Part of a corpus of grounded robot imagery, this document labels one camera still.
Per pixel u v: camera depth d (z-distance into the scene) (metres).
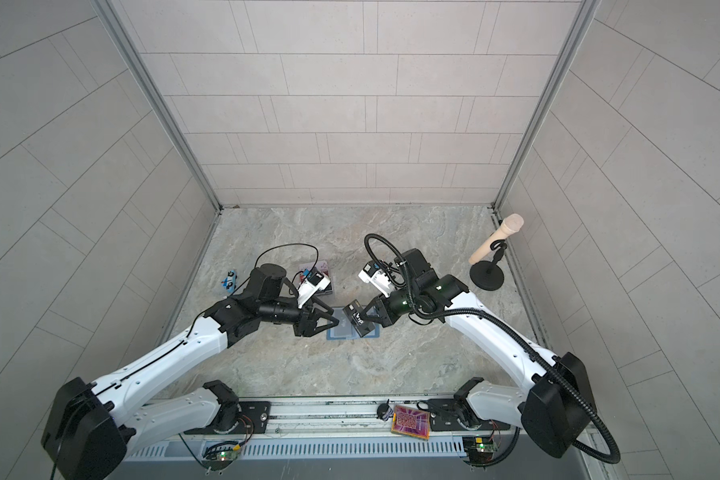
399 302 0.63
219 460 0.65
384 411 0.69
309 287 0.64
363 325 0.70
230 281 0.93
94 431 0.37
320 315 0.64
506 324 0.46
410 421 0.69
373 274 0.66
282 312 0.62
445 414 0.71
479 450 0.68
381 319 0.62
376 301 0.64
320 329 0.66
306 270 0.65
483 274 0.97
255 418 0.71
